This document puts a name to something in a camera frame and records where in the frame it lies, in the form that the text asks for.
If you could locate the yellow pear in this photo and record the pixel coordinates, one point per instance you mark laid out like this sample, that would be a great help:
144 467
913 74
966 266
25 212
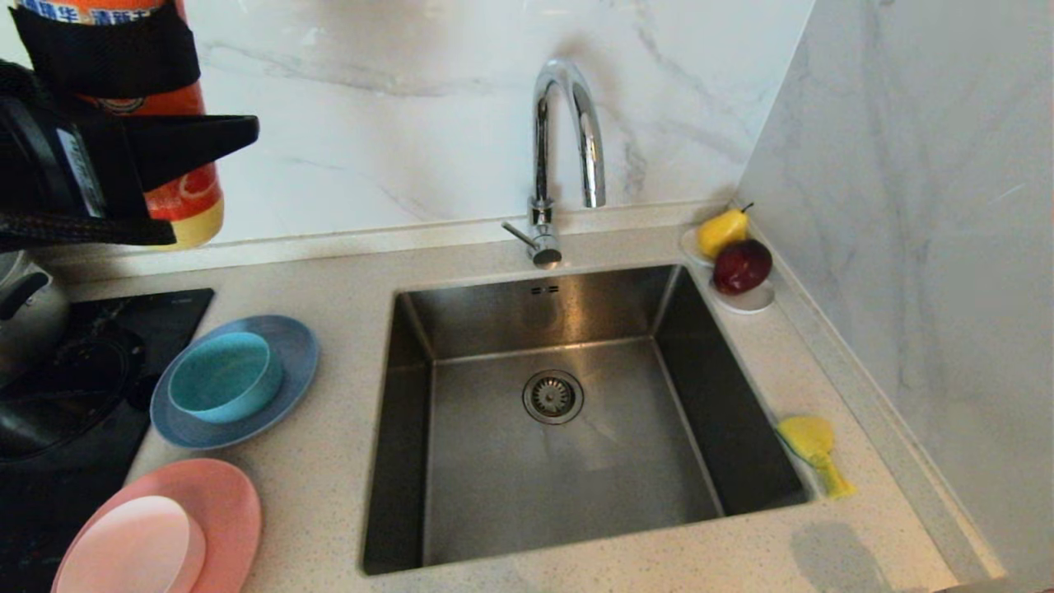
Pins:
718 234

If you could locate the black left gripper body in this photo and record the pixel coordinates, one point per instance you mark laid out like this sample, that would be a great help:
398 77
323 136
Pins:
41 173

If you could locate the orange yellow dish soap bottle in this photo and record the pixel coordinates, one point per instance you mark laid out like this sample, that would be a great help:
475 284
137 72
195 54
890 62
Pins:
189 202

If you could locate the blue plate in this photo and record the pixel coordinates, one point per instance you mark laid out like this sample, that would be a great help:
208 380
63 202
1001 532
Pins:
292 362

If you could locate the round metal drain strainer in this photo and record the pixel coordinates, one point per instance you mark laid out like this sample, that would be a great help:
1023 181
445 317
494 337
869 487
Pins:
553 397

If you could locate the small white fruit dish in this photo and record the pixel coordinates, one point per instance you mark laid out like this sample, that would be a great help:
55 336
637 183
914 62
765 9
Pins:
751 302

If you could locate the yellow sponge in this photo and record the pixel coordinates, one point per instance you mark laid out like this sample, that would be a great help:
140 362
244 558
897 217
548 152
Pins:
809 441

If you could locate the small light pink plate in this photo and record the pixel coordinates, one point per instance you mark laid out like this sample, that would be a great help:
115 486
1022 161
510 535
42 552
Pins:
132 548

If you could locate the stainless steel sink basin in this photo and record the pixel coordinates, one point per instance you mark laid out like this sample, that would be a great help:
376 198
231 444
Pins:
510 486

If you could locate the teal bowl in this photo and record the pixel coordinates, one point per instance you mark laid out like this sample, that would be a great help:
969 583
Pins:
222 379

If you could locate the large pink plate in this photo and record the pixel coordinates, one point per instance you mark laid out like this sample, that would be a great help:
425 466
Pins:
226 502

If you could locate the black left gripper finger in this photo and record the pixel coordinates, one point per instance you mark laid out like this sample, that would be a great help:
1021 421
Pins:
107 53
181 144

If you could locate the chrome gooseneck faucet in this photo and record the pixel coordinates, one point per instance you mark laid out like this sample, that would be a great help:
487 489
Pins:
586 140

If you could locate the black induction cooktop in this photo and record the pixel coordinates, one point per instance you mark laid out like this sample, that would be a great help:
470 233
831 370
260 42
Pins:
165 317

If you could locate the dark red apple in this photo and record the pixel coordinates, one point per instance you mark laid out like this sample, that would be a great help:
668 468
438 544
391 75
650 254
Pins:
741 268

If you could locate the black frying pan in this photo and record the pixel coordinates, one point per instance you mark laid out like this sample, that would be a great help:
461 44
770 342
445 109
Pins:
66 395

